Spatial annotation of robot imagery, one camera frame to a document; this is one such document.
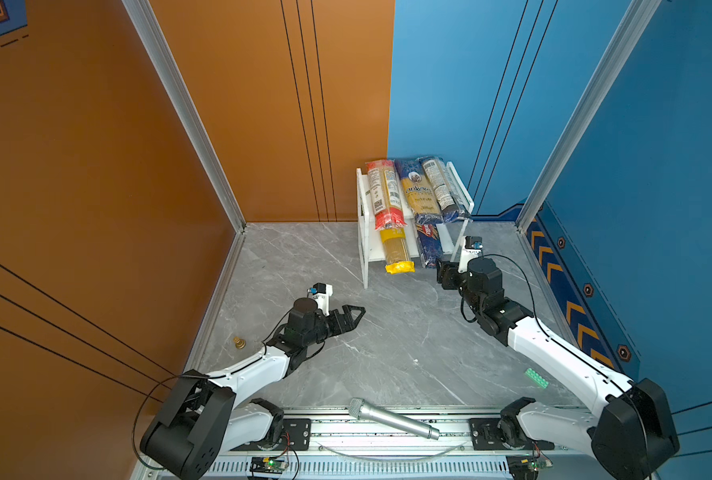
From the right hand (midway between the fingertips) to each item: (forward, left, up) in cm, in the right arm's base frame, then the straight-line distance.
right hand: (445, 259), depth 81 cm
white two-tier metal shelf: (+16, -5, -6) cm, 18 cm away
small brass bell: (-15, +60, -19) cm, 65 cm away
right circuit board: (-45, -15, -23) cm, 52 cm away
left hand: (-10, +25, -11) cm, 29 cm away
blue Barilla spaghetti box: (+7, +3, -2) cm, 8 cm away
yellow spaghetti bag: (+5, +13, -2) cm, 14 cm away
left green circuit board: (-44, +46, -23) cm, 68 cm away
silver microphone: (-34, +20, -20) cm, 44 cm away
